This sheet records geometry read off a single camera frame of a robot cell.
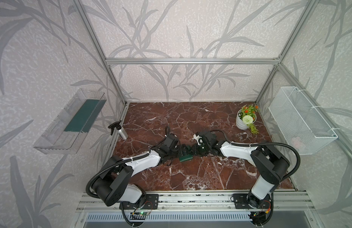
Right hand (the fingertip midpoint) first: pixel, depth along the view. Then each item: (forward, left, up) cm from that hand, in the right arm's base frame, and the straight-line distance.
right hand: (188, 151), depth 88 cm
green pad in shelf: (+5, +52, +29) cm, 60 cm away
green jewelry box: (-4, +2, -1) cm, 4 cm away
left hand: (0, +3, +1) cm, 3 cm away
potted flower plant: (+19, -38, +11) cm, 44 cm away
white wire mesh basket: (-1, -52, +29) cm, 60 cm away
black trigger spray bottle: (+13, +46, +11) cm, 49 cm away
